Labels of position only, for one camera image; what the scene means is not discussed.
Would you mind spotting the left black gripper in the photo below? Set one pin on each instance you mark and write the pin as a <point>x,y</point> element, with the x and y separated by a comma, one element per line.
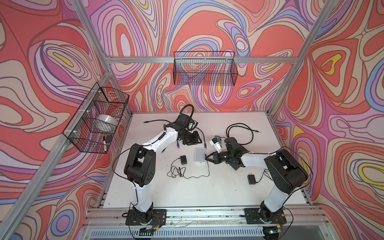
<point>195,141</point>

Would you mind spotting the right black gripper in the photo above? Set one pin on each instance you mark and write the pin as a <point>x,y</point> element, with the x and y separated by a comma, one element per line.
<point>215,159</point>

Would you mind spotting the white small network switch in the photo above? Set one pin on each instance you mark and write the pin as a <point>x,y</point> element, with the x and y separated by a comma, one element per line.
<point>200,154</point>

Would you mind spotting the black power adapter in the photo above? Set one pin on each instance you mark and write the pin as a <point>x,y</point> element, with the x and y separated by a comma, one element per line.
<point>175,171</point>
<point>253,181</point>

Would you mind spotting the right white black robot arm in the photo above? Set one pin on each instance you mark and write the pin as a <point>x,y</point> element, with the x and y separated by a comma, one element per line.
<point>286,173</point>

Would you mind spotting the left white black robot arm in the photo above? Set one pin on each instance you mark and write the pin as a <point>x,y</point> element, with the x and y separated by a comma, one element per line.
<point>141,162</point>

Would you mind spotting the white roll in basket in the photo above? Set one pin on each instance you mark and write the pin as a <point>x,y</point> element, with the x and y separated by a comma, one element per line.
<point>107,119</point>

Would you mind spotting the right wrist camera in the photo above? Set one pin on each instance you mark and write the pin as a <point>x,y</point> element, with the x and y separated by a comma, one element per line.
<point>216,143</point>

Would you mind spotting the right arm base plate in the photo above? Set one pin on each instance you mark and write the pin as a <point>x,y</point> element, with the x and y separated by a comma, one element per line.
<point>259,216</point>

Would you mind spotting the back black wire basket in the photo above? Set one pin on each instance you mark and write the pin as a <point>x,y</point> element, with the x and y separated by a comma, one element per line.
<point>205,68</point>

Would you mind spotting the black wire basket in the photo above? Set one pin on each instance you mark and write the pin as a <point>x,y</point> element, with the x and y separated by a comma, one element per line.
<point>205,68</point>
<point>89,135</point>

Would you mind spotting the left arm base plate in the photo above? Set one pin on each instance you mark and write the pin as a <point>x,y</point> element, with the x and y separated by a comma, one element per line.
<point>155,218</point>

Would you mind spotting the left black wire basket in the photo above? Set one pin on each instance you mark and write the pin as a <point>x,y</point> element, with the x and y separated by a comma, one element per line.
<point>89,135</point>

